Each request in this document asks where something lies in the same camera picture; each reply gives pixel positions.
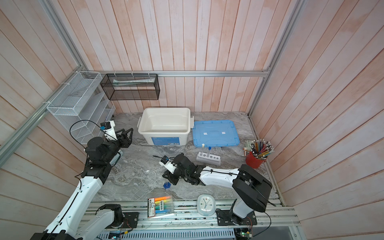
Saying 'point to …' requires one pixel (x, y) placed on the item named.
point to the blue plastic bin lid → (214, 133)
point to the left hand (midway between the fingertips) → (129, 131)
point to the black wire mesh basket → (131, 86)
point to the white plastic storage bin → (165, 126)
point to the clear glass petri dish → (148, 177)
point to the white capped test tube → (203, 148)
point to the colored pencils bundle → (260, 149)
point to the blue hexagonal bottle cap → (167, 185)
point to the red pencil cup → (252, 161)
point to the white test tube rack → (208, 158)
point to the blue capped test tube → (209, 151)
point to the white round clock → (206, 205)
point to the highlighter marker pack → (160, 207)
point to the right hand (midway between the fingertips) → (164, 174)
